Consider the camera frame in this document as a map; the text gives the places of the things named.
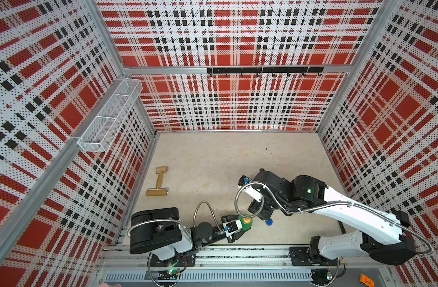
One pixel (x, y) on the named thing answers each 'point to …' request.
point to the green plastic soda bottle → (245, 226)
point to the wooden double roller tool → (158, 191)
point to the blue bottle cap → (269, 222)
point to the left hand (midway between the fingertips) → (248, 218)
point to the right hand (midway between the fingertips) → (257, 204)
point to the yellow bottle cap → (246, 220)
